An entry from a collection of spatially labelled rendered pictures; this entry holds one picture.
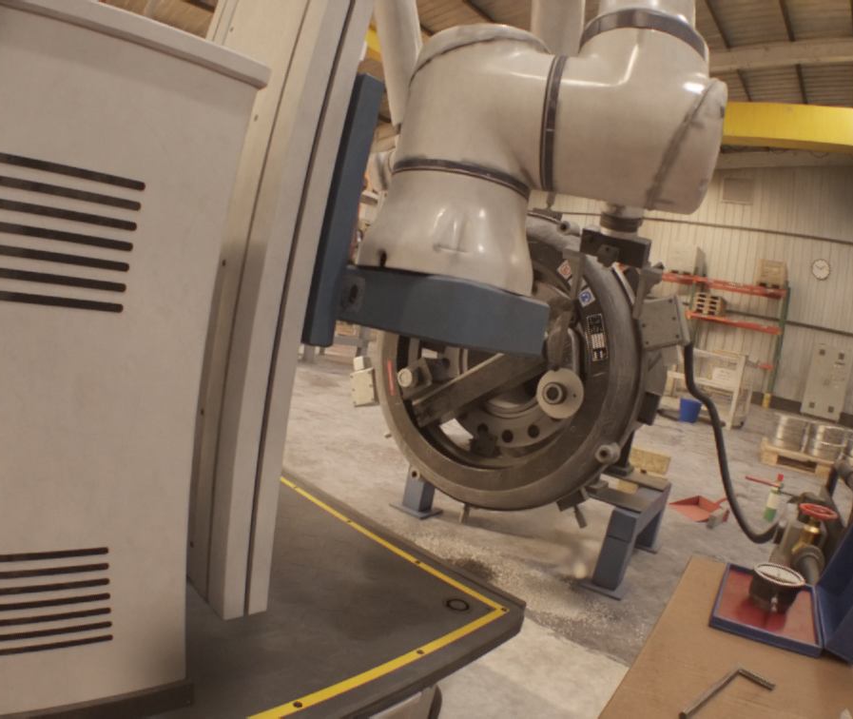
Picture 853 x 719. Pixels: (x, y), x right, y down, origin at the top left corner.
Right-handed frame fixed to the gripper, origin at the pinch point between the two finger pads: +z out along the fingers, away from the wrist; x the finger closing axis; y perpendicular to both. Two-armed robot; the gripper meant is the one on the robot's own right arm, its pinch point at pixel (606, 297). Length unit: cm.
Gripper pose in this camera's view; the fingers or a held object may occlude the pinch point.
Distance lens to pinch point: 109.7
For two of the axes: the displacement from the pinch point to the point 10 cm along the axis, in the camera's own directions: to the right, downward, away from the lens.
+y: -6.0, 3.6, -7.2
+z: -0.4, 8.8, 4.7
